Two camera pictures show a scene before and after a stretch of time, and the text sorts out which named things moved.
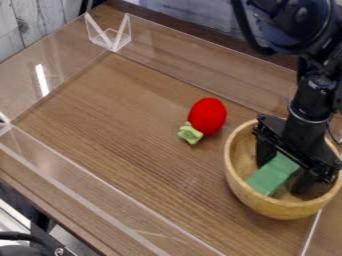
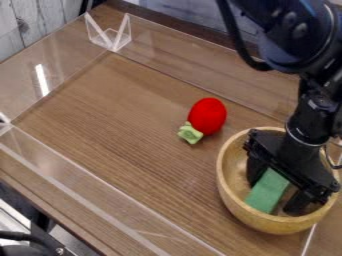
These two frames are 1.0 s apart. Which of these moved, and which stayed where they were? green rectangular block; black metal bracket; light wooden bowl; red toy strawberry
Moved: light wooden bowl; green rectangular block
Stayed: black metal bracket; red toy strawberry
